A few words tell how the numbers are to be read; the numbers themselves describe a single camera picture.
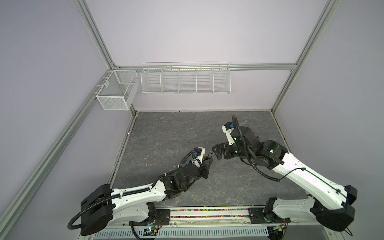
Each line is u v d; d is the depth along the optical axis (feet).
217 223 2.41
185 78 3.32
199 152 2.06
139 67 2.99
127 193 1.50
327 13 2.34
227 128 1.96
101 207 1.34
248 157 1.63
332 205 1.30
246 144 1.58
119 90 3.34
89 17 2.36
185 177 1.78
